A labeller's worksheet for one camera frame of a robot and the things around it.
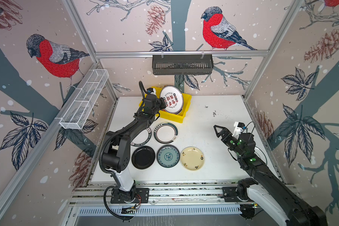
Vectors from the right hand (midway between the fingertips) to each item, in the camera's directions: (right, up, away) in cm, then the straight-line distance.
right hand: (216, 130), depth 79 cm
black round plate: (-43, -18, +6) cm, 47 cm away
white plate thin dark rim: (+31, -17, +8) cm, 37 cm away
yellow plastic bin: (-31, +8, +22) cm, 39 cm away
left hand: (-30, +20, +10) cm, 38 cm away
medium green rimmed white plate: (-30, -5, +19) cm, 36 cm away
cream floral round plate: (-13, -19, +7) cm, 24 cm away
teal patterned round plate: (-28, -18, +9) cm, 34 cm away
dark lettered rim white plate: (-46, -8, +15) cm, 49 cm away
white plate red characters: (-25, +20, +18) cm, 36 cm away
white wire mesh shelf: (-76, +19, 0) cm, 78 cm away
